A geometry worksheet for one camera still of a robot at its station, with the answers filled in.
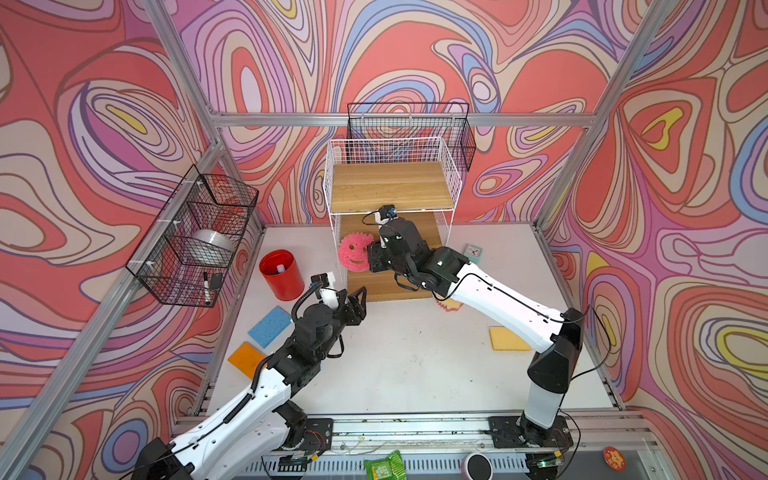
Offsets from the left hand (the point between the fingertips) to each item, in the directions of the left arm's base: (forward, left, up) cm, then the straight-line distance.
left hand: (361, 288), depth 75 cm
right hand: (+7, -3, +6) cm, 9 cm away
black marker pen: (-2, +38, +3) cm, 38 cm away
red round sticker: (-34, -61, -22) cm, 73 cm away
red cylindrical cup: (+16, +29, -14) cm, 36 cm away
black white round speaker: (-36, -26, -17) cm, 48 cm away
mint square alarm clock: (+28, -39, -20) cm, 52 cm away
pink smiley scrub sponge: (+5, +2, +8) cm, 10 cm away
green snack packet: (-36, -7, -21) cm, 43 cm away
